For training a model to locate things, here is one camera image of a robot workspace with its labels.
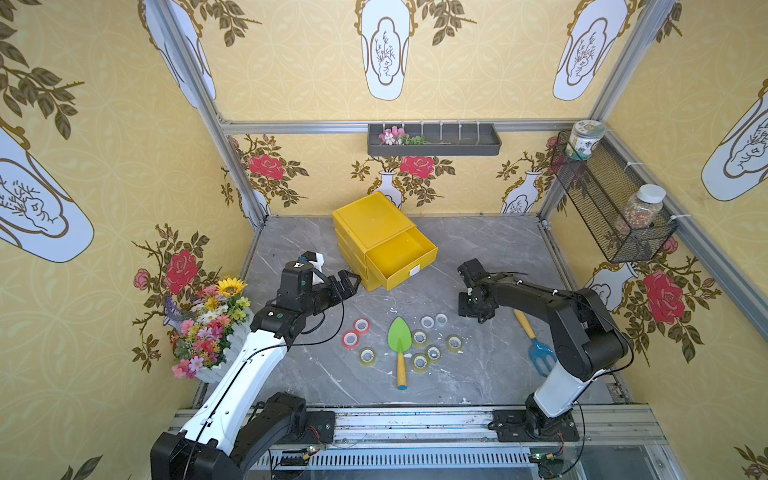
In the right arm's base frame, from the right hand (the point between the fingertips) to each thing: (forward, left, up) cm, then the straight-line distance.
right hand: (471, 307), depth 96 cm
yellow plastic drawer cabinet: (+8, +30, +23) cm, 38 cm away
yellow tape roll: (-18, +32, +1) cm, 37 cm away
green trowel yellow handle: (-13, +23, +2) cm, 26 cm away
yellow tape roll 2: (-12, +17, +2) cm, 21 cm away
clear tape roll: (-6, +14, +1) cm, 16 cm away
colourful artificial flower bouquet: (-17, +72, +18) cm, 76 cm away
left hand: (-5, +39, +20) cm, 44 cm away
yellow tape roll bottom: (-19, +17, +2) cm, 26 cm away
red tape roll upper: (-8, +35, +1) cm, 36 cm away
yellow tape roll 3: (-13, +7, +1) cm, 15 cm away
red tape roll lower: (-13, +37, +2) cm, 40 cm away
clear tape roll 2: (-5, +10, +1) cm, 12 cm away
